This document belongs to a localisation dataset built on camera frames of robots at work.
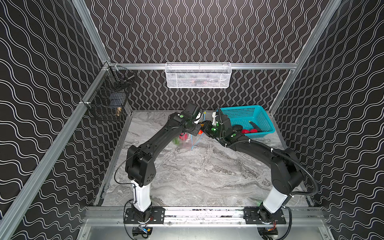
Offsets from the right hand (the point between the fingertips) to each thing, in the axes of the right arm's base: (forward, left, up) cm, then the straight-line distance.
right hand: (198, 125), depth 86 cm
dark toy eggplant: (+12, -28, -17) cm, 34 cm away
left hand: (-2, -1, 0) cm, 2 cm away
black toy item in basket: (+11, -42, -18) cm, 48 cm away
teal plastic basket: (+24, -44, -15) cm, 52 cm away
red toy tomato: (+5, +11, -17) cm, 21 cm away
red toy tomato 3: (+10, -38, -17) cm, 43 cm away
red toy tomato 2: (+10, -32, -17) cm, 38 cm away
